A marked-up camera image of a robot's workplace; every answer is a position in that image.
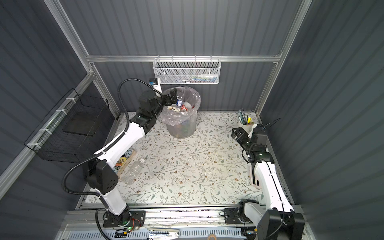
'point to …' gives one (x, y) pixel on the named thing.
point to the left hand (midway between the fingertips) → (167, 88)
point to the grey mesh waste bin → (183, 130)
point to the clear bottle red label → (185, 106)
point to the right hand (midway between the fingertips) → (239, 134)
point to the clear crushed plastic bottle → (133, 171)
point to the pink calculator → (254, 182)
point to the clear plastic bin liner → (188, 101)
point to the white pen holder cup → (246, 123)
